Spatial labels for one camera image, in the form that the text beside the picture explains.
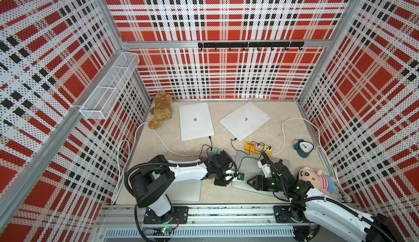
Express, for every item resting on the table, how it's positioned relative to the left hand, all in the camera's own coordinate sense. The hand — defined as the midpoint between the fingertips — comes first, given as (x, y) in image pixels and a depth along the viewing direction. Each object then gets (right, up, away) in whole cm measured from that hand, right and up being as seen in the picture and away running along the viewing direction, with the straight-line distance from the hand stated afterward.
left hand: (230, 175), depth 86 cm
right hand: (+11, -2, -5) cm, 13 cm away
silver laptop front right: (+10, +6, +3) cm, 11 cm away
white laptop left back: (-22, +28, +24) cm, 43 cm away
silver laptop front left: (-21, -6, -4) cm, 23 cm away
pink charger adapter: (+16, +14, +3) cm, 22 cm away
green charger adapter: (-9, +12, 0) cm, 15 cm away
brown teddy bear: (-42, +36, +15) cm, 57 cm away
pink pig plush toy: (+45, -1, -10) cm, 46 cm away
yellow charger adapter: (+22, +12, +2) cm, 25 cm away
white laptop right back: (+12, +29, +23) cm, 38 cm away
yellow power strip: (+14, +13, +7) cm, 20 cm away
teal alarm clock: (+42, +14, +6) cm, 45 cm away
